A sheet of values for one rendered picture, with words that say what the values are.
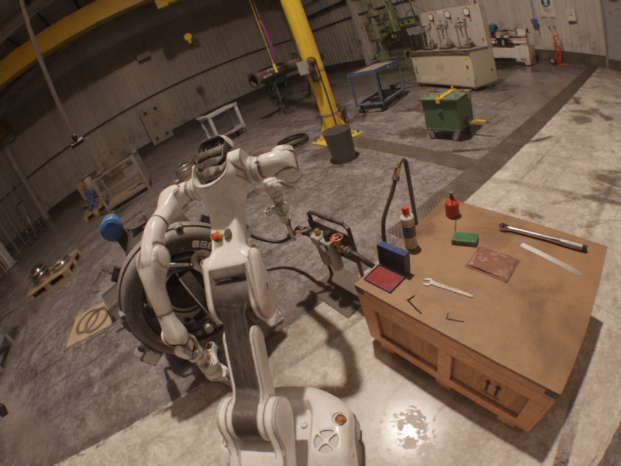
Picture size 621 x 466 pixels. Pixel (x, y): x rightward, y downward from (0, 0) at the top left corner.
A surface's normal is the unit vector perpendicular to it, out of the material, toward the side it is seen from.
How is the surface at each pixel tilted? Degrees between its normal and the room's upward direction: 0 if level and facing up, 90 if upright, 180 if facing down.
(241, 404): 5
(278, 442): 62
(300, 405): 68
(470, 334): 0
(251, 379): 45
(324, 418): 0
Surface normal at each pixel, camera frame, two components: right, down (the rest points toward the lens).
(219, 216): -0.15, 0.29
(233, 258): -0.30, -0.30
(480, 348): -0.31, -0.79
